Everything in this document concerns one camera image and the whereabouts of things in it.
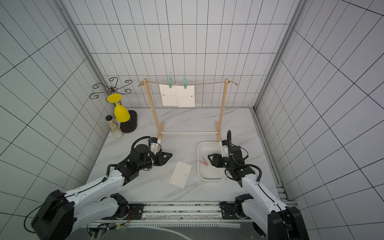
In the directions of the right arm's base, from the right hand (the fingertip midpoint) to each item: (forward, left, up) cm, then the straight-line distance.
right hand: (212, 153), depth 85 cm
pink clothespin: (-3, +4, -7) cm, 9 cm away
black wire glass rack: (+20, +61, -5) cm, 64 cm away
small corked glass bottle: (+12, +64, -2) cm, 65 cm away
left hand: (-6, +24, +3) cm, 25 cm away
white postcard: (-11, +19, -8) cm, 23 cm away
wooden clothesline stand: (+19, -4, +4) cm, 20 cm away
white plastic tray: (-7, +3, -9) cm, 12 cm away
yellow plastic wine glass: (+15, +55, +16) cm, 59 cm away
